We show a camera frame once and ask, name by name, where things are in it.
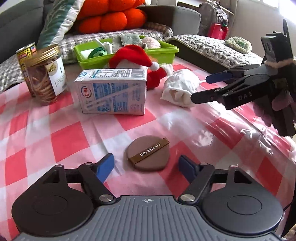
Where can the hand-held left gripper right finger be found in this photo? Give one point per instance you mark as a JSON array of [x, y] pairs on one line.
[[186, 168]]

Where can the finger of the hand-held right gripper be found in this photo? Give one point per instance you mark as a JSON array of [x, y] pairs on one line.
[[203, 96], [217, 77]]

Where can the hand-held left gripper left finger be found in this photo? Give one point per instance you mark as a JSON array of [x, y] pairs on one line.
[[105, 168]]

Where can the brown round powder puff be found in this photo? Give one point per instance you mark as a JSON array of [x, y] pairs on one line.
[[157, 160]]

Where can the green plastic box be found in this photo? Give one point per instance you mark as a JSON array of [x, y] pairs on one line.
[[161, 55]]

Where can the grey-green cloth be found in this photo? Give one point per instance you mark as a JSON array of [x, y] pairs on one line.
[[129, 39]]

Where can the person's right hand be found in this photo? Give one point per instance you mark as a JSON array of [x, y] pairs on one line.
[[282, 99]]

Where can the grey textured quilt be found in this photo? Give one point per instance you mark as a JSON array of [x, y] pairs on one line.
[[203, 46]]

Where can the green fabric pouch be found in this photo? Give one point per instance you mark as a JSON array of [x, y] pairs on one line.
[[238, 44]]

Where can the red bag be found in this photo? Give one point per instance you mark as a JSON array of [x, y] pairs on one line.
[[216, 31]]

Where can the red strawberry charm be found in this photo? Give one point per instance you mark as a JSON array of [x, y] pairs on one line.
[[224, 27]]

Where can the red and white checked tablecloth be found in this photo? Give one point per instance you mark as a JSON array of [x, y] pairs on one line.
[[46, 139]]

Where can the grey backpack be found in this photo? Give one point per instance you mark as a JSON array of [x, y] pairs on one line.
[[210, 11]]

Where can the grey sofa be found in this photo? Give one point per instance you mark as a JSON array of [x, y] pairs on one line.
[[182, 20]]

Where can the pinkish fluffy cloth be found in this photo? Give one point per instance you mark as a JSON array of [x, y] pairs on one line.
[[151, 42]]

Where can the white and blue milk carton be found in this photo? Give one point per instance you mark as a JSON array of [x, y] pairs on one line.
[[111, 92]]

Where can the grey checked quilt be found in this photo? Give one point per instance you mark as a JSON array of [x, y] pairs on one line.
[[152, 29]]

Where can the white shelf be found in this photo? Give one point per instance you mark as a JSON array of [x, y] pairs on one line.
[[185, 2]]

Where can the santa plush doll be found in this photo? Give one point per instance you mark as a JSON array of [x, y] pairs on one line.
[[129, 55]]

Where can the clear jar with gold lid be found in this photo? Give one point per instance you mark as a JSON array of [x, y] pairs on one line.
[[44, 76]]

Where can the green fuzzy cloth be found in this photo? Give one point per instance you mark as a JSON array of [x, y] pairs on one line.
[[96, 52]]

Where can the orange pumpkin cushion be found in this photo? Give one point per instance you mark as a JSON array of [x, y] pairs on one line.
[[111, 20]]

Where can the tin can with yellow label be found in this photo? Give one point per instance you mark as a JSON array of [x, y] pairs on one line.
[[23, 60]]

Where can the teal and white cushion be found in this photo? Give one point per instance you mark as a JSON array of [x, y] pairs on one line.
[[57, 23]]

